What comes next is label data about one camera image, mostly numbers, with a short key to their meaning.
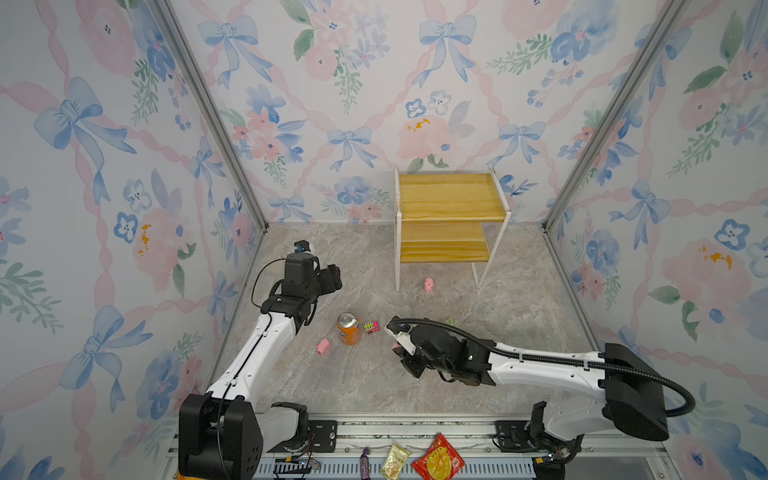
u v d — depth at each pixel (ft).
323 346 2.87
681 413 1.42
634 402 1.32
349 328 2.68
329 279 2.42
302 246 2.40
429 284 3.30
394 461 2.28
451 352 1.93
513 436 2.40
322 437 2.44
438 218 2.52
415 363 2.25
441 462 2.29
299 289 2.01
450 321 2.95
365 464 2.31
